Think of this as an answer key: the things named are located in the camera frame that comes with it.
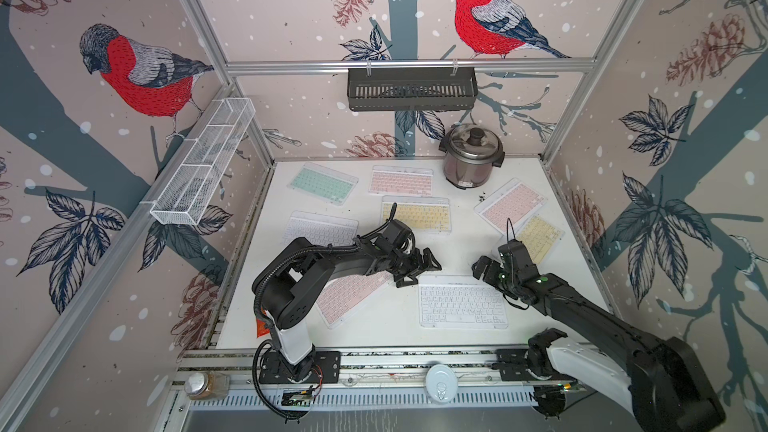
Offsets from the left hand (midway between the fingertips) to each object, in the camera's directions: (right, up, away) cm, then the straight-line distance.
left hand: (438, 271), depth 84 cm
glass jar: (-54, -18, -21) cm, 61 cm away
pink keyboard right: (+32, +19, +24) cm, 44 cm away
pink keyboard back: (-8, +26, +30) cm, 40 cm away
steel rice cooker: (+14, +37, +16) cm, 42 cm away
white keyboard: (-38, +10, +17) cm, 43 cm away
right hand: (+14, 0, +4) cm, 15 cm away
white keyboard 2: (+6, -9, 0) cm, 11 cm away
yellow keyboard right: (+36, +8, +14) cm, 40 cm away
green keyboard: (-40, +25, +30) cm, 56 cm away
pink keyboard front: (-28, -8, +2) cm, 29 cm away
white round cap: (-2, -20, -17) cm, 27 cm away
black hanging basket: (-9, +60, +23) cm, 65 cm away
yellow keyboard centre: (-2, +15, +20) cm, 25 cm away
